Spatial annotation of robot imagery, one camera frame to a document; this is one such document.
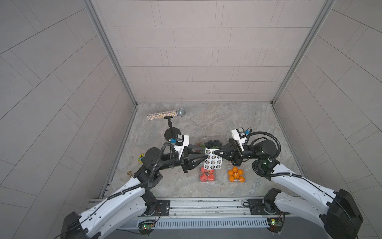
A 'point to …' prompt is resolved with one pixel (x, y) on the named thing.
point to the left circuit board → (146, 227)
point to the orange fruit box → (236, 175)
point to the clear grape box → (213, 143)
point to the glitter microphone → (180, 112)
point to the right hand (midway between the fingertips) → (218, 157)
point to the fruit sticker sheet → (214, 161)
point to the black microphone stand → (170, 133)
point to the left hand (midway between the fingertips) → (206, 156)
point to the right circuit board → (275, 224)
